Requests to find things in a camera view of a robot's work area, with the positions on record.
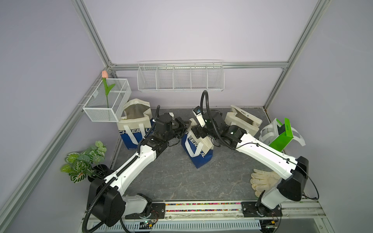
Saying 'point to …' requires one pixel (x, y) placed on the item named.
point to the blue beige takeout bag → (137, 121)
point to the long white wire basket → (181, 75)
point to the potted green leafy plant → (87, 164)
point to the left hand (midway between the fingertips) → (193, 121)
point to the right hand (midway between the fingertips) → (199, 121)
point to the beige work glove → (262, 180)
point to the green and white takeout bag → (278, 136)
